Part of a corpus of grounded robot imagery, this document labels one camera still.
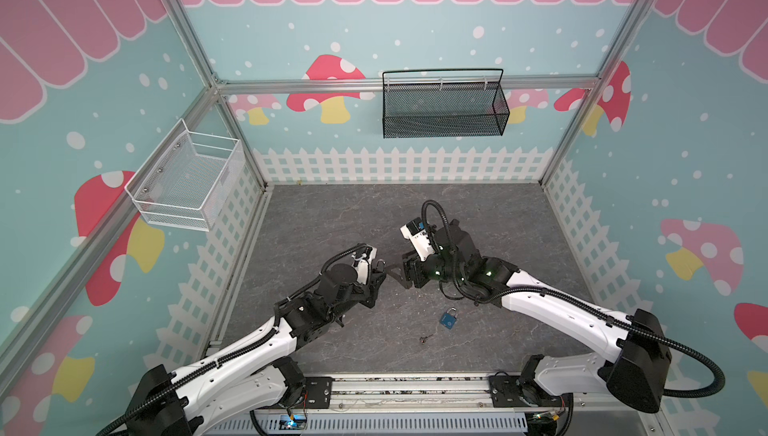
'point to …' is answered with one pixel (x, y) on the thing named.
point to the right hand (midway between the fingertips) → (393, 263)
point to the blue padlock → (449, 318)
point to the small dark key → (423, 339)
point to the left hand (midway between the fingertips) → (379, 278)
